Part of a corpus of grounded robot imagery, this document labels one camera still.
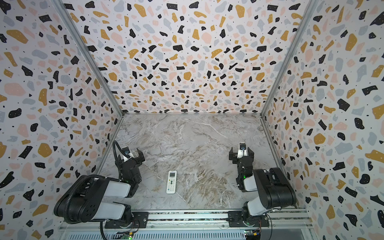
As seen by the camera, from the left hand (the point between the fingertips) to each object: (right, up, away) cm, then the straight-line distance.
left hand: (128, 150), depth 85 cm
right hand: (+65, +2, +5) cm, 65 cm away
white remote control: (+25, -18, -1) cm, 31 cm away
